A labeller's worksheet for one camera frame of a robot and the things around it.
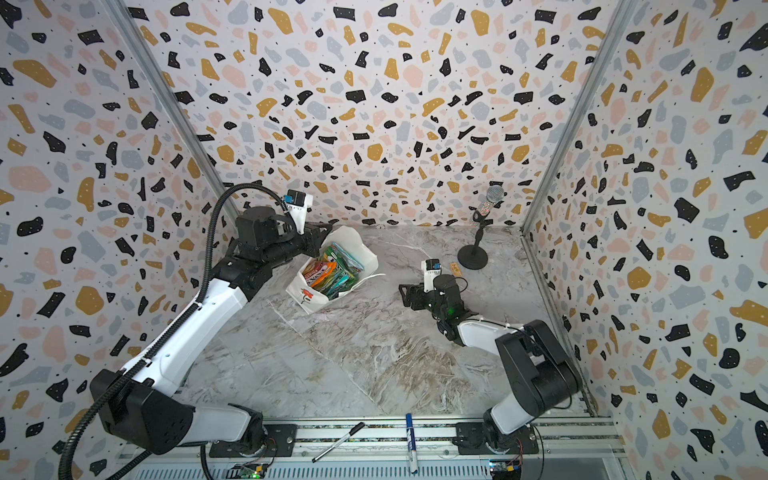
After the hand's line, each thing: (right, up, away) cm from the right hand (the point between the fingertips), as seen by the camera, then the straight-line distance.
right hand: (405, 280), depth 89 cm
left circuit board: (-37, -43, -19) cm, 60 cm away
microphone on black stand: (+26, +7, +23) cm, 36 cm away
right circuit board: (+24, -44, -18) cm, 53 cm away
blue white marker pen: (+2, -39, -18) cm, 43 cm away
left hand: (-18, +16, -18) cm, 30 cm away
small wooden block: (+18, +2, +20) cm, 27 cm away
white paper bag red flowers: (-27, -4, -8) cm, 28 cm away
